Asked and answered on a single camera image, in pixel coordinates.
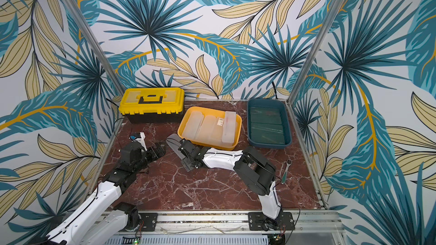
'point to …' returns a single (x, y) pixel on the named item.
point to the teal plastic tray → (268, 123)
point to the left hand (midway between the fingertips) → (160, 148)
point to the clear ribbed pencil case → (174, 141)
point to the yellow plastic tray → (181, 120)
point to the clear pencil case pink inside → (229, 127)
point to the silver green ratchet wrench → (289, 162)
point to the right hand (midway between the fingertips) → (192, 157)
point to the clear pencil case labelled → (217, 132)
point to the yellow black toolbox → (152, 105)
